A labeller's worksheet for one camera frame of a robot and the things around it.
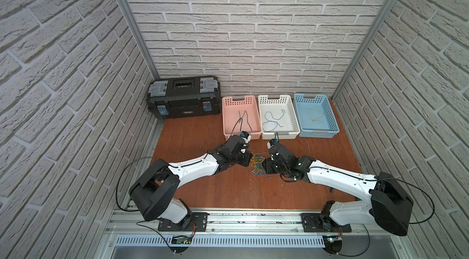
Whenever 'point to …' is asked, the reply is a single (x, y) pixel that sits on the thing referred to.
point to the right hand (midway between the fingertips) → (265, 164)
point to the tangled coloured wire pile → (256, 164)
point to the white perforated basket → (278, 115)
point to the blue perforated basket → (314, 116)
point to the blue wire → (278, 123)
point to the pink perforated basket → (231, 116)
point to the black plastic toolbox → (185, 97)
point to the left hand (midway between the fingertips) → (254, 153)
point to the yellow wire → (314, 119)
